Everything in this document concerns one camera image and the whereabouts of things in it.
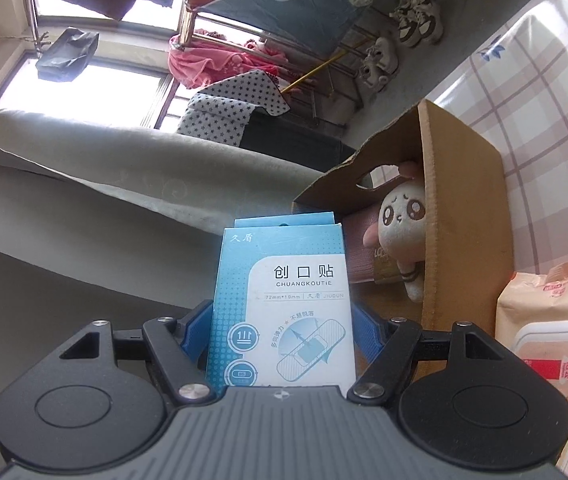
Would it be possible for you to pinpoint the polka dot cloth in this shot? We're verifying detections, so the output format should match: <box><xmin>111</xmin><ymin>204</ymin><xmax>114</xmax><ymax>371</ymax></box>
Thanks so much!
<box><xmin>176</xmin><ymin>71</ymin><xmax>291</xmax><ymax>148</ymax></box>

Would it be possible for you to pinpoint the yellow stick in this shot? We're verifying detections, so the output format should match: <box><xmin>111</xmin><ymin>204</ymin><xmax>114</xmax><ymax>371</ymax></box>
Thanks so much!
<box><xmin>281</xmin><ymin>52</ymin><xmax>345</xmax><ymax>95</ymax></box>

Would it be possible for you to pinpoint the pink wet wipes pack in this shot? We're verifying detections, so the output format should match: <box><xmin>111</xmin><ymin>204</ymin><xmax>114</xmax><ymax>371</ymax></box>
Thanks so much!
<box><xmin>494</xmin><ymin>247</ymin><xmax>568</xmax><ymax>480</ymax></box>

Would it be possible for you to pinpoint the dark grey hanging cloth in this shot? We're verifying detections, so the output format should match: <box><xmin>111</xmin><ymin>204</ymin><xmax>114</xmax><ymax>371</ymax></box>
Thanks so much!
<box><xmin>239</xmin><ymin>110</ymin><xmax>357</xmax><ymax>171</ymax></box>

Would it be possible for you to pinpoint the pink hanging garment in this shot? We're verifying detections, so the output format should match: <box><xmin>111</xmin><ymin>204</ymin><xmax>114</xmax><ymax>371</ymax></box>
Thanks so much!
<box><xmin>168</xmin><ymin>30</ymin><xmax>290</xmax><ymax>88</ymax></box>

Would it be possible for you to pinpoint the blue patterned hanging blanket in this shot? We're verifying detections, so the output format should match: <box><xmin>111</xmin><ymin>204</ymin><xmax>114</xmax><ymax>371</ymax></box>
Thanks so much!
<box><xmin>184</xmin><ymin>0</ymin><xmax>395</xmax><ymax>56</ymax></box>

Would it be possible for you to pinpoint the metal railing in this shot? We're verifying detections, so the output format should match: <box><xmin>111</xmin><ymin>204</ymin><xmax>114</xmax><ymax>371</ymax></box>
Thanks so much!
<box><xmin>19</xmin><ymin>0</ymin><xmax>365</xmax><ymax>126</ymax></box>

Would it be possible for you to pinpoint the blue bandage box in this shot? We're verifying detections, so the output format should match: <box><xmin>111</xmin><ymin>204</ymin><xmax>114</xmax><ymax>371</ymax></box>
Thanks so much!
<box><xmin>205</xmin><ymin>211</ymin><xmax>357</xmax><ymax>388</ymax></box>

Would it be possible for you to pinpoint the white and brown sneaker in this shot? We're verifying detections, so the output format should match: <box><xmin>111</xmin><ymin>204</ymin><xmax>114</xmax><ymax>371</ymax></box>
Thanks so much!
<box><xmin>389</xmin><ymin>0</ymin><xmax>422</xmax><ymax>48</ymax></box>
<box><xmin>411</xmin><ymin>0</ymin><xmax>445</xmax><ymax>43</ymax></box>

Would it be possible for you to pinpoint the pink plush toy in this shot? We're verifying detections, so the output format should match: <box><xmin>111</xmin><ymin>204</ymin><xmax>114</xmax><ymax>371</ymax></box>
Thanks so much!
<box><xmin>362</xmin><ymin>160</ymin><xmax>437</xmax><ymax>303</ymax></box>

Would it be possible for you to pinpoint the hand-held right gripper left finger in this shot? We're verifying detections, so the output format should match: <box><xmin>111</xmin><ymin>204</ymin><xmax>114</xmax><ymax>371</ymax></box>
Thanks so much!
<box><xmin>59</xmin><ymin>299</ymin><xmax>217</xmax><ymax>406</ymax></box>

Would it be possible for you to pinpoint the black hanging bag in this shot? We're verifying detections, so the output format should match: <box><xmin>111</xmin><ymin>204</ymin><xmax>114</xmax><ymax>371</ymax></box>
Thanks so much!
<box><xmin>35</xmin><ymin>27</ymin><xmax>100</xmax><ymax>82</ymax></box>

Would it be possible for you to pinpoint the brown cardboard box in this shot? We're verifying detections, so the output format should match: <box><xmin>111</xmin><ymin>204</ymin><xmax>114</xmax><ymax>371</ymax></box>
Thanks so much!
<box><xmin>291</xmin><ymin>99</ymin><xmax>515</xmax><ymax>341</ymax></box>

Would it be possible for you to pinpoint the grey curtain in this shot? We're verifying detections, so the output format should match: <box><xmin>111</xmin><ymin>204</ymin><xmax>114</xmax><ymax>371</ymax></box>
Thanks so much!
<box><xmin>0</xmin><ymin>100</ymin><xmax>360</xmax><ymax>246</ymax></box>

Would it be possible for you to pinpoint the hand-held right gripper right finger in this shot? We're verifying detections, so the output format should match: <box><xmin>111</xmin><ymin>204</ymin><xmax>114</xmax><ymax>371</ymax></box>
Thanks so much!
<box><xmin>346</xmin><ymin>302</ymin><xmax>507</xmax><ymax>406</ymax></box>

